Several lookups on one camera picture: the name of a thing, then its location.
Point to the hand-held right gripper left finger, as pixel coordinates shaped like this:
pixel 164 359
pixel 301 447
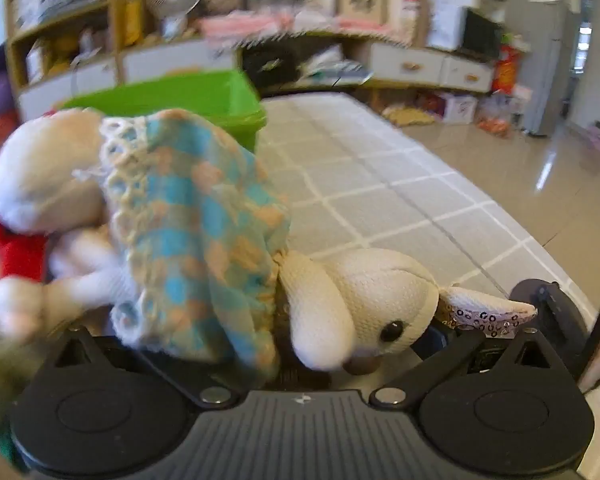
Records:
pixel 180 379

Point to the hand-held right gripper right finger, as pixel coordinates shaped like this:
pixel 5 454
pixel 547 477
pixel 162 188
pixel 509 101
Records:
pixel 445 360

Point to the plush mouse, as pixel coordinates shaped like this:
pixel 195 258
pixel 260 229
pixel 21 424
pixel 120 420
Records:
pixel 380 290

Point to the beige plush toy red shirt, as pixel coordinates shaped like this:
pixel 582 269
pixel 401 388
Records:
pixel 35 175

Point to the green plastic bin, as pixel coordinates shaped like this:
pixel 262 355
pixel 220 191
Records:
pixel 205 95

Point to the egg tray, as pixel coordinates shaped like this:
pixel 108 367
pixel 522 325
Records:
pixel 410 116

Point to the bag of oranges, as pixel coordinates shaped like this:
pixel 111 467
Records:
pixel 495 117

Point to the small white cabinet drawer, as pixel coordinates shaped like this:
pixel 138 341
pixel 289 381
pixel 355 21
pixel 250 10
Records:
pixel 467 74
pixel 407 65

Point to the red snack packet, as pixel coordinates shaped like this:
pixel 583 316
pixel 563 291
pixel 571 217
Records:
pixel 507 67

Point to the large white cabinet drawer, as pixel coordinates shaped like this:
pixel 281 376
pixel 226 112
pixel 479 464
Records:
pixel 180 60
pixel 65 85

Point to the grey refrigerator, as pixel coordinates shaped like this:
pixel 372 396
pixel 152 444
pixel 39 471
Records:
pixel 540 55

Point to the microwave oven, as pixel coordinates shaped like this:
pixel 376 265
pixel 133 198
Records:
pixel 480 35

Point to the wooden shelf cabinet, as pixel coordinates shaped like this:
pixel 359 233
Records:
pixel 115 35

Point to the pink fringed cloth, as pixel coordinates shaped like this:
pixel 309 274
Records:
pixel 290 25

